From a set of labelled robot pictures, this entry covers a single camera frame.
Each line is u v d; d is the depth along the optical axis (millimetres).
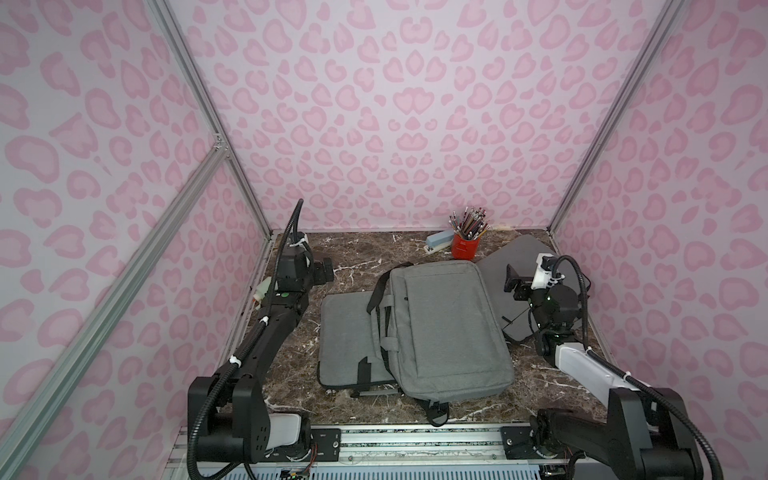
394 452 723
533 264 734
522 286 750
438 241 1116
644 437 407
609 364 505
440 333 829
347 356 858
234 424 405
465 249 1054
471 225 1038
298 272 633
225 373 425
